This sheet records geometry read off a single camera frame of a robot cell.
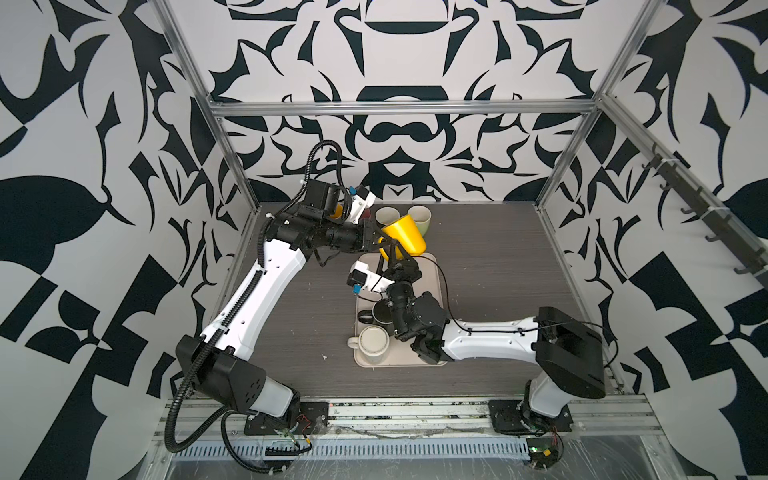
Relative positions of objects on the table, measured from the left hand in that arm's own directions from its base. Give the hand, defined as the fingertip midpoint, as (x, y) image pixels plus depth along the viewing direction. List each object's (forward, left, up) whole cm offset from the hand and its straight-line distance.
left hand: (391, 237), depth 69 cm
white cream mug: (-14, +5, -25) cm, 30 cm away
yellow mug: (+1, -4, 0) cm, 4 cm away
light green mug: (+29, -13, -25) cm, 41 cm away
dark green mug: (+27, 0, -22) cm, 35 cm away
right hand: (-1, -2, 0) cm, 3 cm away
